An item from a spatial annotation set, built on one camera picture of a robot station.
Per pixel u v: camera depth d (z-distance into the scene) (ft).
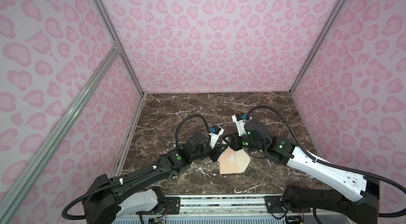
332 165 1.40
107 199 1.29
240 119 2.03
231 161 2.80
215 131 2.06
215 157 2.11
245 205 2.46
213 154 2.10
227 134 2.14
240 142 2.02
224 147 2.31
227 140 2.23
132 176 1.48
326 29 2.82
